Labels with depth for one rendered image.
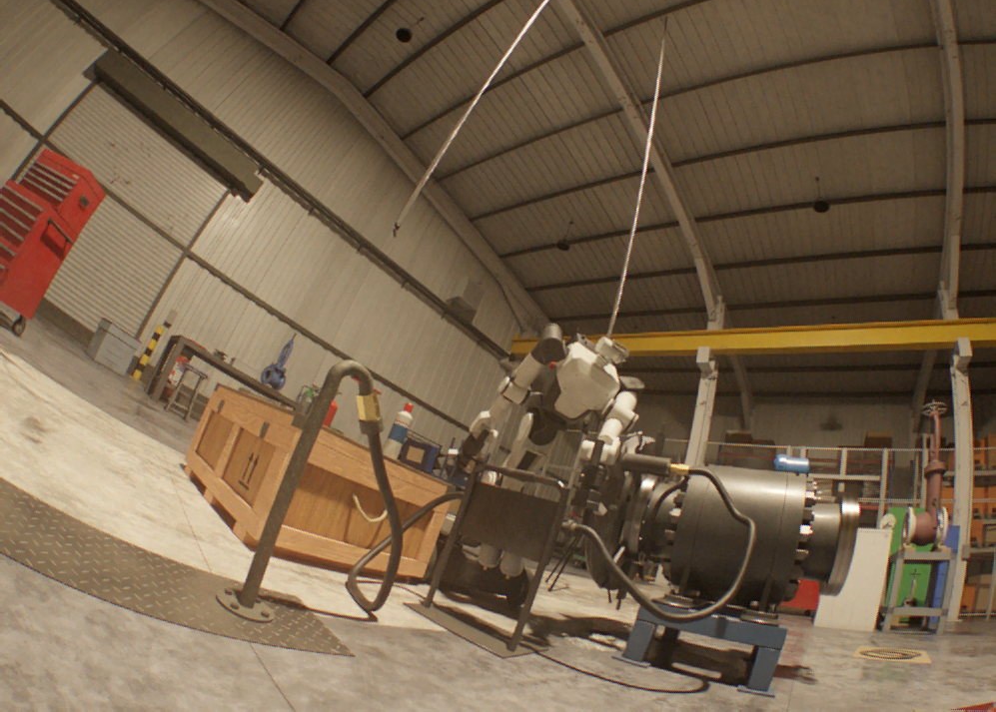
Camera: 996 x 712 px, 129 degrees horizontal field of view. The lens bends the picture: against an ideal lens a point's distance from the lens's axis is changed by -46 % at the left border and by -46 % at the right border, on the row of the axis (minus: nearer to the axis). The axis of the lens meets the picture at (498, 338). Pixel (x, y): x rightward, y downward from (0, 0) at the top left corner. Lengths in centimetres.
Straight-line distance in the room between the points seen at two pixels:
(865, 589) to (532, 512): 472
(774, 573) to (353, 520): 157
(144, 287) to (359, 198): 543
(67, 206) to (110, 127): 669
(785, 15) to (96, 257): 1262
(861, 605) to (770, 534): 394
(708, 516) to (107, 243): 940
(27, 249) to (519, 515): 330
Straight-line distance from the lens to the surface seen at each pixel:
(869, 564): 568
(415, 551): 189
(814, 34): 869
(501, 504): 150
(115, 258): 932
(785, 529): 182
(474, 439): 205
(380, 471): 105
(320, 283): 1015
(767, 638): 171
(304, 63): 1167
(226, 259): 954
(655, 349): 1108
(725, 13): 844
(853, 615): 566
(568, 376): 181
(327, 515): 156
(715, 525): 183
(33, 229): 345
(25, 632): 66
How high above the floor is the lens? 38
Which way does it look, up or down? 22 degrees up
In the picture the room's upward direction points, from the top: 20 degrees clockwise
